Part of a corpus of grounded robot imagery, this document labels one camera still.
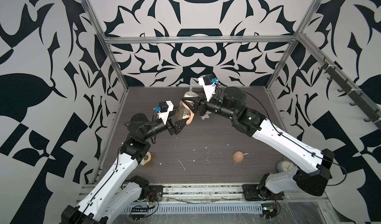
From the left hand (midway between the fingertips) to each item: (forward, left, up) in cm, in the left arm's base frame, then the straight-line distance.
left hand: (183, 108), depth 64 cm
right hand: (+2, -2, +7) cm, 8 cm away
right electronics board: (-35, -39, -36) cm, 64 cm away
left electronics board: (-35, +22, -35) cm, 54 cm away
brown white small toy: (-10, +21, -33) cm, 40 cm away
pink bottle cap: (-10, -29, -32) cm, 44 cm away
